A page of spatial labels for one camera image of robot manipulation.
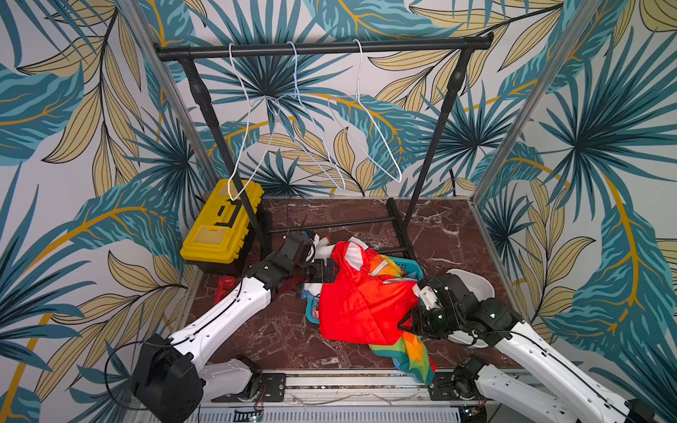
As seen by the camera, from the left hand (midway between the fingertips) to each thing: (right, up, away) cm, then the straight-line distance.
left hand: (325, 272), depth 79 cm
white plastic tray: (+51, -6, +12) cm, 53 cm away
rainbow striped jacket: (-3, -8, -1) cm, 9 cm away
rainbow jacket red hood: (+10, -8, -8) cm, 15 cm away
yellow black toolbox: (-34, +9, +5) cm, 35 cm away
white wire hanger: (-28, +48, +21) cm, 59 cm away
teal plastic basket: (+29, 0, +12) cm, 31 cm away
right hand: (+21, -14, -8) cm, 26 cm away
